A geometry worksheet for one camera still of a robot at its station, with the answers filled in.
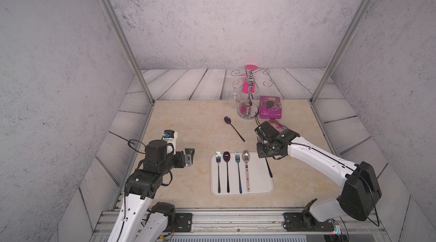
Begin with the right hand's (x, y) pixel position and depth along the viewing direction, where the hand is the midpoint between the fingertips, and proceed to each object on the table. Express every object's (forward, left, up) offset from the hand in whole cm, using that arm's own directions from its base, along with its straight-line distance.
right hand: (262, 151), depth 83 cm
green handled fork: (+2, +22, -12) cm, 25 cm away
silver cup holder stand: (+37, +2, -12) cm, 39 cm away
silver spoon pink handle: (+2, +7, -9) cm, 12 cm away
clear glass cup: (+31, +12, +6) cm, 34 cm away
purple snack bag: (+33, -10, -5) cm, 35 cm away
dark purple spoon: (+1, +18, -10) cm, 20 cm away
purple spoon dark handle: (+26, +17, -10) cm, 33 cm away
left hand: (-5, +34, +10) cm, 36 cm away
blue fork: (+3, +12, -11) cm, 17 cm away
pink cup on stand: (+34, +5, +14) cm, 37 cm away
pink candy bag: (+22, -13, -9) cm, 27 cm away
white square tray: (-10, +1, -11) cm, 15 cm away
